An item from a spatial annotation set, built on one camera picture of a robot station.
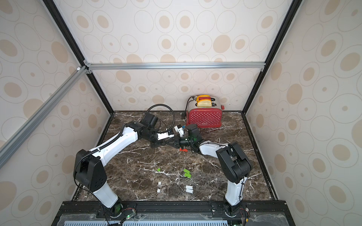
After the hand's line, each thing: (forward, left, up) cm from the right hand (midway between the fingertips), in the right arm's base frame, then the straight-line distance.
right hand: (164, 147), depth 82 cm
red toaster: (+27, -25, -2) cm, 37 cm away
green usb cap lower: (-8, +4, -14) cm, 17 cm away
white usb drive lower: (-19, -15, -15) cm, 29 cm away
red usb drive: (+7, -11, -15) cm, 20 cm away
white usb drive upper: (-17, -15, -15) cm, 27 cm away
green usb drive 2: (-10, -14, -15) cm, 23 cm away
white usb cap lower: (-20, +2, -14) cm, 25 cm away
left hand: (+4, -1, +1) cm, 4 cm away
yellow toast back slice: (+36, -23, +8) cm, 44 cm away
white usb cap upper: (-16, +3, -15) cm, 22 cm away
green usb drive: (-8, -13, -15) cm, 21 cm away
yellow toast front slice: (+32, -24, +6) cm, 41 cm away
